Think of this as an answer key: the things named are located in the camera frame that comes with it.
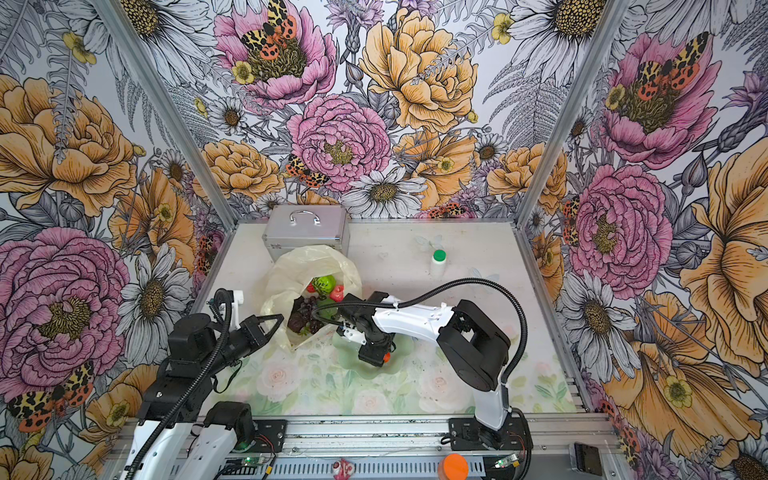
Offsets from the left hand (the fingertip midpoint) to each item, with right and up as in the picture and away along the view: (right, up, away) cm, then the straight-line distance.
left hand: (284, 327), depth 71 cm
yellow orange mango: (+24, -9, +5) cm, 26 cm away
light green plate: (+13, -11, +14) cm, 22 cm away
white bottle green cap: (+40, +14, +28) cm, 51 cm away
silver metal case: (-6, +26, +30) cm, 40 cm away
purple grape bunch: (0, -1, +18) cm, 18 cm away
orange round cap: (+38, -26, -10) cm, 47 cm away
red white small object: (+15, -30, -5) cm, 33 cm away
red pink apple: (+8, +5, +24) cm, 26 cm away
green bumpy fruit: (+5, +7, +20) cm, 22 cm away
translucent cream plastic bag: (-3, +11, +16) cm, 20 cm away
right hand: (+23, -12, +13) cm, 29 cm away
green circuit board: (+53, -31, 0) cm, 61 cm away
